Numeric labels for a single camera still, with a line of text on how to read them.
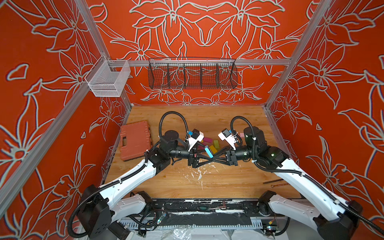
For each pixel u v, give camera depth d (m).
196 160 0.57
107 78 0.93
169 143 0.54
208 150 0.61
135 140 1.01
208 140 0.95
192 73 0.98
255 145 0.52
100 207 0.38
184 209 0.74
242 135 0.56
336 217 0.38
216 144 0.94
